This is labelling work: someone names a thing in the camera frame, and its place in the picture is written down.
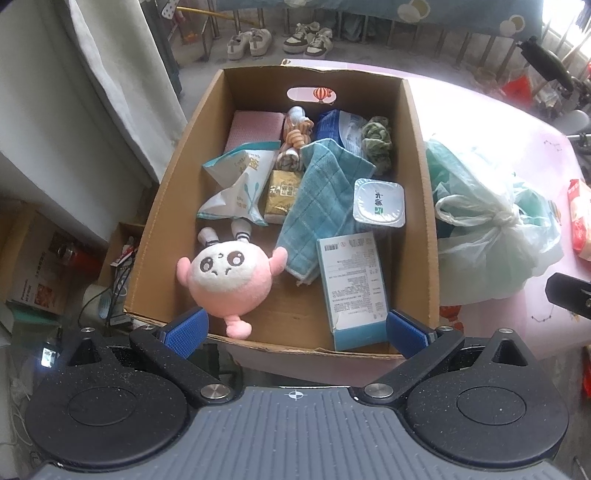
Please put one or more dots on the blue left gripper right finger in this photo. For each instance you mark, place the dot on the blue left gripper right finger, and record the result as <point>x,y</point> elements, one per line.
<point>407,335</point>

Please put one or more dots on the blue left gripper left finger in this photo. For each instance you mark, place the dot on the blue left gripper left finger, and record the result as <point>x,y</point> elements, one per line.
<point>186,333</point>

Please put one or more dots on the pink round plush toy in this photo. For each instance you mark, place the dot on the pink round plush toy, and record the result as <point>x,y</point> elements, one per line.
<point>230,279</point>

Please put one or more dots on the blue white carton box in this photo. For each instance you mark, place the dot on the blue white carton box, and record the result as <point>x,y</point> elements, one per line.
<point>355,292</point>

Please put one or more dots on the white yogurt cup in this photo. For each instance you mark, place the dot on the white yogurt cup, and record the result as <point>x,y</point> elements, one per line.
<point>379,204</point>

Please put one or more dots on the teal checked cloth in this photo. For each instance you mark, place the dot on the teal checked cloth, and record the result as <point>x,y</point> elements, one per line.
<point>323,207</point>

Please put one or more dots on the pink wet wipes pack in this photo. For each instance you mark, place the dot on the pink wet wipes pack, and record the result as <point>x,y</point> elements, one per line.
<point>579,197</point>

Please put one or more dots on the small cardboard box on floor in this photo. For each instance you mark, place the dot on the small cardboard box on floor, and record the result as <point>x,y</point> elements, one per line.
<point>124,239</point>

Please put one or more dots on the white green plastic bag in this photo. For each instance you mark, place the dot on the white green plastic bag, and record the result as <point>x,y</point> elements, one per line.
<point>494,231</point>

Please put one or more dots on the brown cardboard box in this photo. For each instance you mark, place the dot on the brown cardboard box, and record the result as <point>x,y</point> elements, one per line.
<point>293,319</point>

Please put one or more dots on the white teal snack bag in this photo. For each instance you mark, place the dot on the white teal snack bag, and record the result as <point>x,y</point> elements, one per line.
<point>242,174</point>

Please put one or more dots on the gold snack packet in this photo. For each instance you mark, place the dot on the gold snack packet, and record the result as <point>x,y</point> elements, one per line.
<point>281,195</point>

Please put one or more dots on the green scrunchie cloth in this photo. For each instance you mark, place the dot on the green scrunchie cloth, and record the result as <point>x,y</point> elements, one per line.
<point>377,144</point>

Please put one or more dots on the blue white tissue pack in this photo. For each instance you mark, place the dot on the blue white tissue pack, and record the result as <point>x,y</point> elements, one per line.
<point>343,127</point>

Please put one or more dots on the pink sponge pad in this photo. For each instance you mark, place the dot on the pink sponge pad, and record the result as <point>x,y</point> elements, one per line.
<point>252,127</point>

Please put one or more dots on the grey white curtain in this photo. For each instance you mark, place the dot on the grey white curtain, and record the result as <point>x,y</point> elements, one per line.
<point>119,50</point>

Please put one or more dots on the beige sneaker pair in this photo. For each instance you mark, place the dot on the beige sneaker pair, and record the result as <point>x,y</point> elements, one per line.
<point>256,42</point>

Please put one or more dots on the white green sneaker pair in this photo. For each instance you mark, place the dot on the white green sneaker pair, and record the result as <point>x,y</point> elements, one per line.
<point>312,40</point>

